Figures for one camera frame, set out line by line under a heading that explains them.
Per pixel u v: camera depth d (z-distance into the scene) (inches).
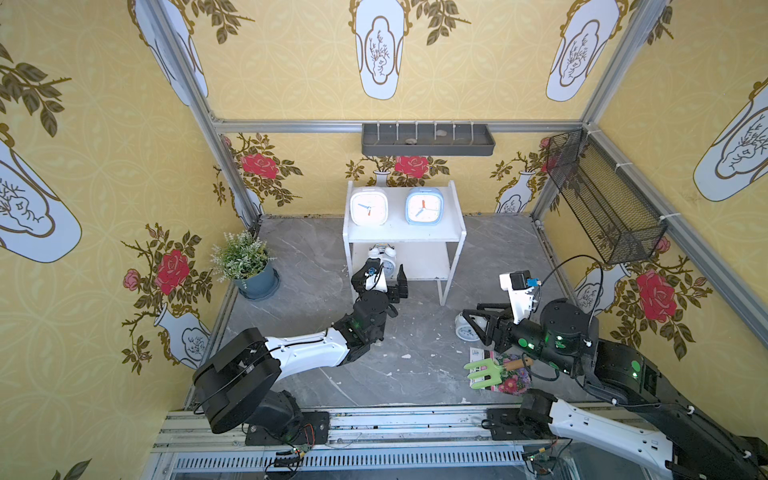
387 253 30.9
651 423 17.5
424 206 27.7
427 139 36.4
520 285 20.4
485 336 21.3
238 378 16.6
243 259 33.1
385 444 28.3
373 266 26.5
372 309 23.4
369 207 27.7
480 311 24.7
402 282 29.0
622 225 32.3
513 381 32.1
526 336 20.1
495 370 32.8
